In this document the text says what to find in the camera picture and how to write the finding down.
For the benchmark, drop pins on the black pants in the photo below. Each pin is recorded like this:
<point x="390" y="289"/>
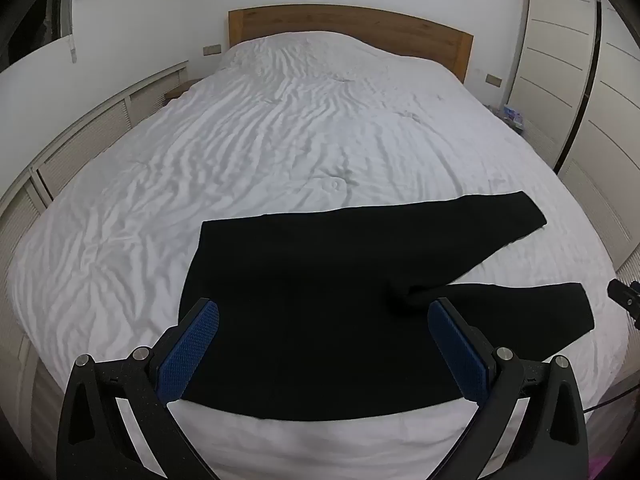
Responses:
<point x="310" y="310"/>

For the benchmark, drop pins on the wooden nightstand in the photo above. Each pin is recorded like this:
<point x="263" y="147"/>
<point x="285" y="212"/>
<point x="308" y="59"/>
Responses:
<point x="181" y="90"/>

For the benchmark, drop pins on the white wardrobe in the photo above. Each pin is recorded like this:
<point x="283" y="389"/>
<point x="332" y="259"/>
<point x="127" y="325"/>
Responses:
<point x="560" y="60"/>

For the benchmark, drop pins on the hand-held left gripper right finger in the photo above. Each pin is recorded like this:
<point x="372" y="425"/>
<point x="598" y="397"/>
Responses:
<point x="457" y="355"/>

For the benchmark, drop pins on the window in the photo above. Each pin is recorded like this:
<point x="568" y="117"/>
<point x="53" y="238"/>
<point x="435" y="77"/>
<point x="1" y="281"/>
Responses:
<point x="52" y="10"/>

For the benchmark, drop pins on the beige wall switch plate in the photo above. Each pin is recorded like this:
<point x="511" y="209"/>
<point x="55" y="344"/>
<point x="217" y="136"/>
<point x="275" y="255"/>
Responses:
<point x="493" y="79"/>
<point x="211" y="50"/>

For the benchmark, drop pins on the bed with white duvet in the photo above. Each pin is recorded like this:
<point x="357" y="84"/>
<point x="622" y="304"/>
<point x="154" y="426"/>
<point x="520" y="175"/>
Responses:
<point x="280" y="140"/>

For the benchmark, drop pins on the wooden headboard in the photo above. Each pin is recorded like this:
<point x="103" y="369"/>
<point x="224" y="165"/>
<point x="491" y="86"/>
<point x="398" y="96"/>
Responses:
<point x="360" y="22"/>

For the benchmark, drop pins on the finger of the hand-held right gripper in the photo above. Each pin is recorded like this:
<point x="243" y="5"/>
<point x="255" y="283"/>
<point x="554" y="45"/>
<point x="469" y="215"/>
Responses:
<point x="625" y="297"/>

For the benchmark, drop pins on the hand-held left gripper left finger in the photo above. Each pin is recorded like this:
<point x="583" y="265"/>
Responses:
<point x="192" y="345"/>

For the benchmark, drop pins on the blue white packet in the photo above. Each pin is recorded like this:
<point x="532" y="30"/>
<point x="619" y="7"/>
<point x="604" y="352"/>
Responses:
<point x="513" y="116"/>

